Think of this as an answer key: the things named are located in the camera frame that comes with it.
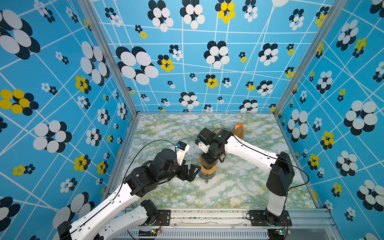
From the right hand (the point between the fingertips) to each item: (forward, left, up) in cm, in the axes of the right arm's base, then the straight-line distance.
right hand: (208, 160), depth 82 cm
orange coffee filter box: (+24, -22, -3) cm, 32 cm away
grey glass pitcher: (-8, +1, -4) cm, 9 cm away
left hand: (-9, +7, +13) cm, 17 cm away
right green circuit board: (-31, -32, -13) cm, 47 cm away
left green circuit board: (-32, +27, -11) cm, 44 cm away
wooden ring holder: (-6, 0, -1) cm, 6 cm away
